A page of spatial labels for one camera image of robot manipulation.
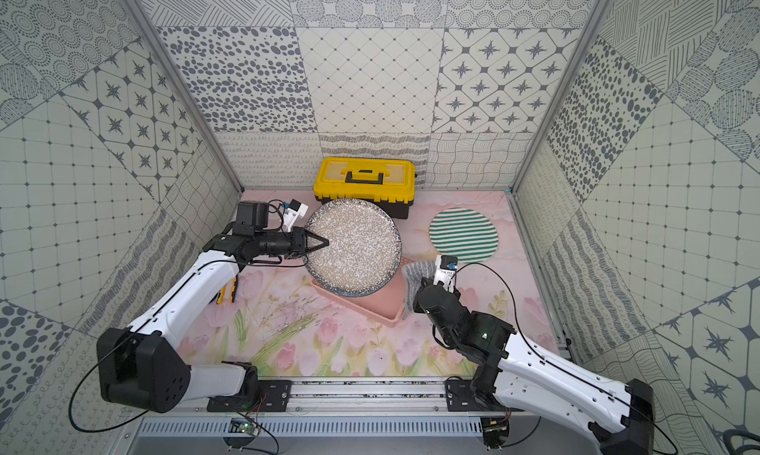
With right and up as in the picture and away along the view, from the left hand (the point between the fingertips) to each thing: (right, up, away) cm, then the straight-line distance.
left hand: (324, 237), depth 76 cm
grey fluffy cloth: (+23, -10, -2) cm, 25 cm away
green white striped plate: (+45, -1, +31) cm, 55 cm away
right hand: (+26, -12, -1) cm, 29 cm away
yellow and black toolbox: (+17, +17, +25) cm, 34 cm away
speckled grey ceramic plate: (+10, -4, +3) cm, 11 cm away
